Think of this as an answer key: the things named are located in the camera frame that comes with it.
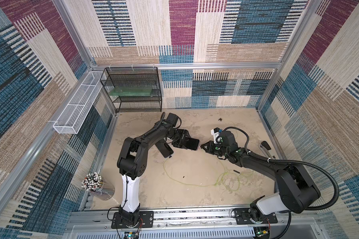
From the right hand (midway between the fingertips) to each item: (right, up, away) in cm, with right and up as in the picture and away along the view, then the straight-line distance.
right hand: (203, 147), depth 88 cm
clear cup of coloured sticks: (-50, -15, -19) cm, 55 cm away
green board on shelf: (-44, +34, +6) cm, 56 cm away
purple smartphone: (-6, +1, +14) cm, 15 cm away
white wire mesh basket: (-79, +17, +4) cm, 81 cm away
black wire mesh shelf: (-44, +46, +14) cm, 65 cm away
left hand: (-6, +4, +4) cm, 8 cm away
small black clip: (+17, +18, +27) cm, 37 cm away
